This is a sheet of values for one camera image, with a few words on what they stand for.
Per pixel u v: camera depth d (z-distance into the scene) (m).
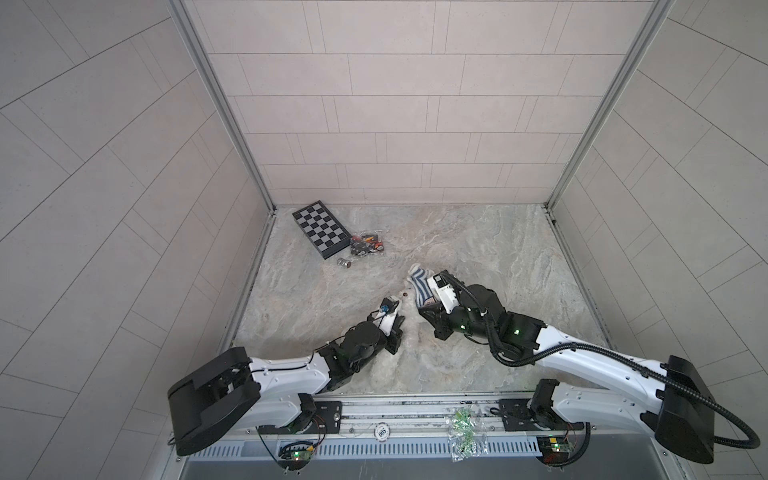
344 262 0.99
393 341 0.70
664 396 0.40
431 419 0.72
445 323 0.64
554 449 0.68
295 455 0.65
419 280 0.75
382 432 0.69
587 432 0.69
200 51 0.77
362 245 1.02
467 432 0.69
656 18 0.71
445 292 0.65
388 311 0.67
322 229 1.05
